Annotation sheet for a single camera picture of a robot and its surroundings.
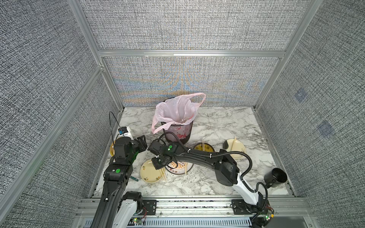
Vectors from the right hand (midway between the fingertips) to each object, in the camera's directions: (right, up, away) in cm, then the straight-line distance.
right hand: (154, 162), depth 82 cm
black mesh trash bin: (+16, +17, +2) cm, 24 cm away
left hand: (-4, +16, -8) cm, 19 cm away
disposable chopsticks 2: (+30, +8, +13) cm, 34 cm away
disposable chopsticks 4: (+4, -6, +2) cm, 8 cm away
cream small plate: (-4, -7, +2) cm, 8 cm away
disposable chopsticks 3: (+18, -5, +4) cm, 19 cm away
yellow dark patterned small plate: (+33, +6, +13) cm, 36 cm away
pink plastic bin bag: (+15, +31, +11) cm, 36 cm away
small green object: (-12, -10, +1) cm, 16 cm away
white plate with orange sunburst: (+14, +1, -13) cm, 19 cm away
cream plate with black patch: (+51, +7, +15) cm, 54 cm away
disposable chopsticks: (+51, +8, +16) cm, 54 cm away
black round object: (+70, -10, +1) cm, 71 cm away
